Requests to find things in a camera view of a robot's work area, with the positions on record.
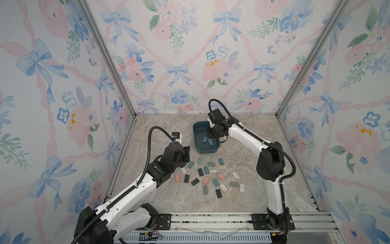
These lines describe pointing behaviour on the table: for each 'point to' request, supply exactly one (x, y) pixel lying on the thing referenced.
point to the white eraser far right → (241, 187)
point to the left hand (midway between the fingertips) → (187, 146)
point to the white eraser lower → (223, 187)
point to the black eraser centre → (200, 173)
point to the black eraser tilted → (195, 181)
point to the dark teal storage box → (204, 145)
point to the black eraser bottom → (218, 193)
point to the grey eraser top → (210, 163)
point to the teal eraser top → (200, 160)
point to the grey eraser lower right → (234, 184)
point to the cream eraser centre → (213, 171)
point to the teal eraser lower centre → (216, 182)
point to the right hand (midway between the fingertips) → (209, 133)
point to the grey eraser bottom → (205, 189)
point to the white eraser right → (235, 175)
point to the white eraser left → (183, 171)
